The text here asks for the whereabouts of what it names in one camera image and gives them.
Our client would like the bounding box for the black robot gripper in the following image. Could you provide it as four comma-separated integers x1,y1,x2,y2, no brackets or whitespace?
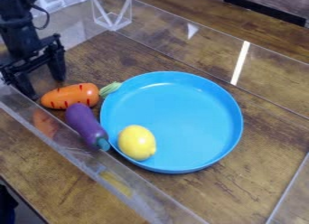
0,0,67,100

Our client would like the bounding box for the orange toy carrot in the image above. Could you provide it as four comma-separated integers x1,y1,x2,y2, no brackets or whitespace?
40,82,121,109

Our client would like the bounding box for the blue round plastic tray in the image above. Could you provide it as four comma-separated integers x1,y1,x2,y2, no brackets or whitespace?
101,71,244,173

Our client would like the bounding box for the purple toy eggplant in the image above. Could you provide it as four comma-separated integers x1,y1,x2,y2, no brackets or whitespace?
66,103,110,151

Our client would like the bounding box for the yellow toy lemon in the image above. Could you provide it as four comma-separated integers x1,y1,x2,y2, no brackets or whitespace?
118,125,157,161

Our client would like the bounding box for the clear acrylic front barrier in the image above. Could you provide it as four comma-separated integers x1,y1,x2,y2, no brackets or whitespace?
0,80,209,224

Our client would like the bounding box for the clear acrylic barrier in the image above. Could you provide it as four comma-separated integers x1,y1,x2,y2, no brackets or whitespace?
91,0,309,118
0,80,209,224

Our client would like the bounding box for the clear acrylic back barrier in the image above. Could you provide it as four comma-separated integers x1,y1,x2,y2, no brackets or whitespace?
91,0,309,118

